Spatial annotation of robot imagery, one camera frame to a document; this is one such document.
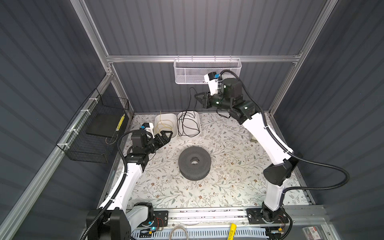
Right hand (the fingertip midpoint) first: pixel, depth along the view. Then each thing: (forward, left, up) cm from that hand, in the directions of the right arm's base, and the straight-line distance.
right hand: (196, 96), depth 68 cm
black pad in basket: (-5, +47, -13) cm, 49 cm away
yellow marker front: (-48, -16, -41) cm, 65 cm away
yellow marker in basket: (-2, +41, -15) cm, 44 cm away
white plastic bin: (+19, +7, -41) cm, 46 cm away
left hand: (-7, +15, -20) cm, 26 cm away
